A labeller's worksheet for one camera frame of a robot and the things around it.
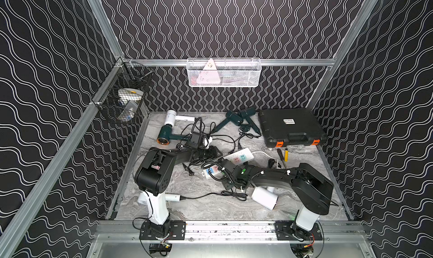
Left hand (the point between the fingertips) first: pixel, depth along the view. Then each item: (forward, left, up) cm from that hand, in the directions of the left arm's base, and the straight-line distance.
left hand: (220, 153), depth 93 cm
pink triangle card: (+30, +8, +30) cm, 43 cm away
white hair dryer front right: (-22, -23, -1) cm, 31 cm away
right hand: (-13, -4, -5) cm, 14 cm away
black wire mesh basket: (+11, +49, +26) cm, 57 cm away
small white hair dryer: (+27, +34, -1) cm, 44 cm away
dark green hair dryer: (+28, -9, -1) cm, 30 cm away
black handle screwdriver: (+4, -36, -5) cm, 36 cm away
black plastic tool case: (+21, -39, +1) cm, 44 cm away
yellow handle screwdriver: (+5, -39, -5) cm, 40 cm away
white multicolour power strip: (-1, -10, -3) cm, 11 cm away
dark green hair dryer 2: (+32, -16, 0) cm, 36 cm away
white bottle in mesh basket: (+6, +45, +22) cm, 50 cm away
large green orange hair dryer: (+11, +35, -2) cm, 36 cm away
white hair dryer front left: (-34, +19, +23) cm, 45 cm away
